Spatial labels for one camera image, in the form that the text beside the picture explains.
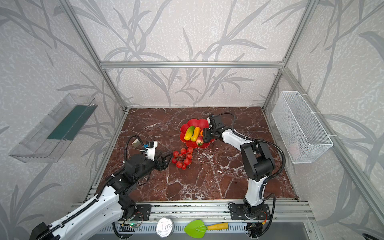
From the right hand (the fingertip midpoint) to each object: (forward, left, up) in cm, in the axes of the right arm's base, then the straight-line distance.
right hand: (207, 128), depth 98 cm
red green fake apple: (-7, +5, -4) cm, 10 cm away
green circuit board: (-52, +37, -7) cm, 64 cm away
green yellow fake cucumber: (-2, +12, -3) cm, 13 cm away
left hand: (-21, +20, +10) cm, 31 cm away
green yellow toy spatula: (-54, +6, -5) cm, 54 cm away
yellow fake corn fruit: (-2, +8, -5) cm, 9 cm away
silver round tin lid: (-53, +20, -1) cm, 57 cm away
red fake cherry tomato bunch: (-21, +15, -2) cm, 26 cm away
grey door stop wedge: (-8, +48, -6) cm, 49 cm away
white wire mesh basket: (-23, -39, +27) cm, 52 cm away
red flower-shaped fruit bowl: (+9, +4, -6) cm, 11 cm away
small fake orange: (-1, +4, -5) cm, 6 cm away
